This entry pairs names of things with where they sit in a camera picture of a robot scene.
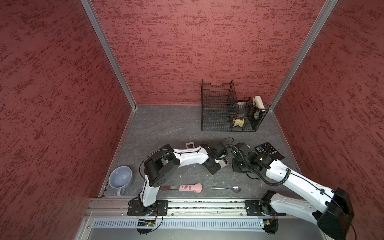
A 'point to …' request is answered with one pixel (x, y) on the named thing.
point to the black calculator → (268, 148)
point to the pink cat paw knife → (197, 187)
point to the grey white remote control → (222, 162)
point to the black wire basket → (221, 111)
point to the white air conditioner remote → (190, 145)
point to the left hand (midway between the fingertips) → (211, 169)
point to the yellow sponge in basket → (238, 122)
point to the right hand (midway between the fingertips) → (233, 169)
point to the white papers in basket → (257, 101)
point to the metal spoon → (236, 189)
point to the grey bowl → (120, 177)
